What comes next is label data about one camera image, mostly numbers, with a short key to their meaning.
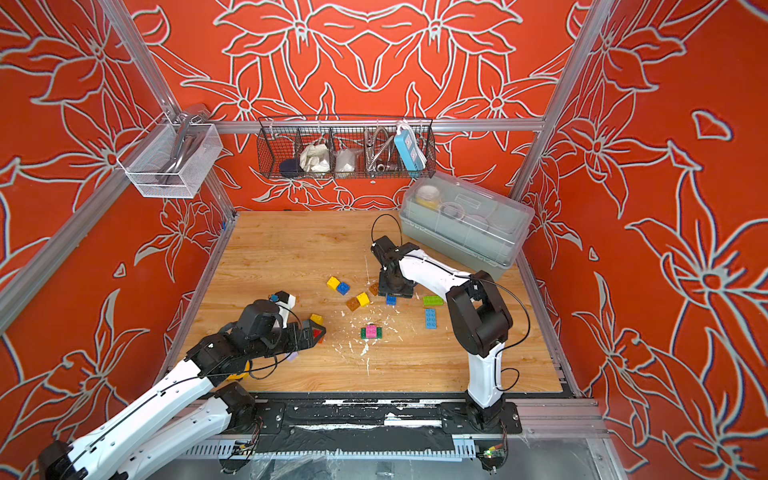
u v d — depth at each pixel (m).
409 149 0.87
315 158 0.92
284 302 0.70
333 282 0.97
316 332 0.74
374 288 0.95
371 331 0.86
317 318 0.88
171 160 0.83
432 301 0.93
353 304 0.92
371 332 0.85
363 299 0.92
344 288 0.96
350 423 0.73
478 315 0.50
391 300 0.94
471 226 0.89
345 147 1.00
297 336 0.66
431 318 0.90
